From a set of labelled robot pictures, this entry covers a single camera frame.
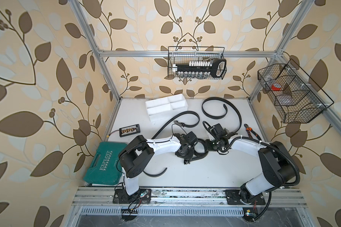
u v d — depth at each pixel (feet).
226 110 3.64
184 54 2.99
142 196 2.42
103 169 2.63
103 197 2.49
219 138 2.39
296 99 2.42
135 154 1.66
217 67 2.75
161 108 3.58
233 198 2.41
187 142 2.18
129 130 3.25
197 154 2.85
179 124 3.35
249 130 3.27
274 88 2.68
